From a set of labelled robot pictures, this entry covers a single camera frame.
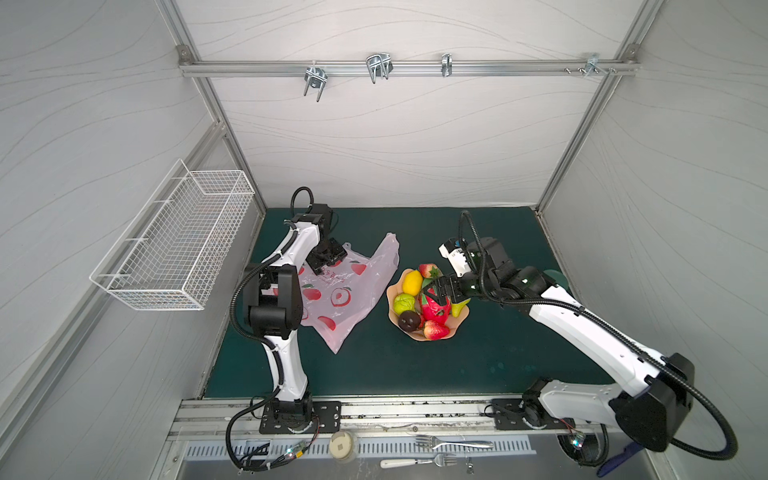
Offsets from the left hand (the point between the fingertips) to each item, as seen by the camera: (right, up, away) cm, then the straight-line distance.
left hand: (340, 257), depth 95 cm
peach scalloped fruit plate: (+18, -9, -3) cm, 21 cm away
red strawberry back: (+28, -3, -7) cm, 30 cm away
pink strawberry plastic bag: (-1, -13, -5) cm, 14 cm away
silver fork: (+26, -41, -26) cm, 56 cm away
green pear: (+36, -14, -10) cm, 40 cm away
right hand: (+30, -3, -19) cm, 36 cm away
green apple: (+20, -12, -9) cm, 25 cm away
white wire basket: (-35, +3, -27) cm, 44 cm away
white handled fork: (+28, -45, -27) cm, 60 cm away
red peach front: (+29, -19, -15) cm, 38 cm away
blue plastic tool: (+73, -44, -26) cm, 89 cm away
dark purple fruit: (+22, -16, -13) cm, 30 cm away
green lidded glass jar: (+68, -6, -5) cm, 69 cm away
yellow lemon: (+23, -8, -5) cm, 25 cm away
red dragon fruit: (+30, -15, -12) cm, 35 cm away
